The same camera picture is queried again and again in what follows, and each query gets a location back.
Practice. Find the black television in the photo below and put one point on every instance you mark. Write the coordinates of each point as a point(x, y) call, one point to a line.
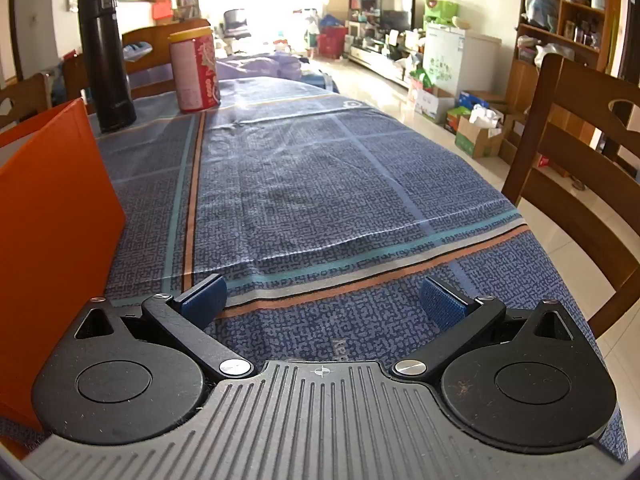
point(397, 12)

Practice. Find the purple bedding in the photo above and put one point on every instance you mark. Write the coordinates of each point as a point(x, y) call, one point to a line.
point(260, 66)

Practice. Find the blue box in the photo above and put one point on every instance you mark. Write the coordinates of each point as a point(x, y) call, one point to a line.
point(472, 100)

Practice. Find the red and pink can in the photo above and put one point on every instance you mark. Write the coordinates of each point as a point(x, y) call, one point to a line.
point(195, 75)

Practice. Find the wooden chair with cutout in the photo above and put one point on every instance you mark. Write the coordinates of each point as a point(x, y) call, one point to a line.
point(575, 110)

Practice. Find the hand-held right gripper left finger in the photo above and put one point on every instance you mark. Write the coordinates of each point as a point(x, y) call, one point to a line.
point(205, 301)

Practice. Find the blue plastic bag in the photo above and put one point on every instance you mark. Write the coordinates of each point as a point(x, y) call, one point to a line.
point(541, 10)

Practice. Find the green box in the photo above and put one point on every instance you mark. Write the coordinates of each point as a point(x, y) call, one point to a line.
point(441, 12)

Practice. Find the red basket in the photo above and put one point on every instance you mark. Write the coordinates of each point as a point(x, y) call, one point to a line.
point(332, 42)

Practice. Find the white television cabinet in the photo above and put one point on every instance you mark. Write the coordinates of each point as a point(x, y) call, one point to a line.
point(375, 55)

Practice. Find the black thermos bottle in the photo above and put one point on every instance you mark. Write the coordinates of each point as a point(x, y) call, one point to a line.
point(107, 60)

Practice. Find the blue patterned tablecloth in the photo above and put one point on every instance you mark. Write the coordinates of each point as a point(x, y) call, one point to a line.
point(325, 185)

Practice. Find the cardboard box with white paper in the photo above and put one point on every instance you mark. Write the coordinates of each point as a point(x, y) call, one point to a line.
point(475, 140)

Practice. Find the white chest freezer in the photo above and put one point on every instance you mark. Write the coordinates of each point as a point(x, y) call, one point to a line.
point(465, 55)

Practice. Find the black office chair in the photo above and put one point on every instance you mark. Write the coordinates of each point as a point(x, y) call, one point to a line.
point(236, 22)

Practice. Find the wooden bookshelf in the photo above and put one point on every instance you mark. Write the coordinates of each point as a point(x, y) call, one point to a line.
point(559, 10)

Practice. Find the orange cardboard box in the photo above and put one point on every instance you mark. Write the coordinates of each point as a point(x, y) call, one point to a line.
point(50, 235)

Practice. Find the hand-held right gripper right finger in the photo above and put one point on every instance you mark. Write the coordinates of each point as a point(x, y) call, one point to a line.
point(442, 306)

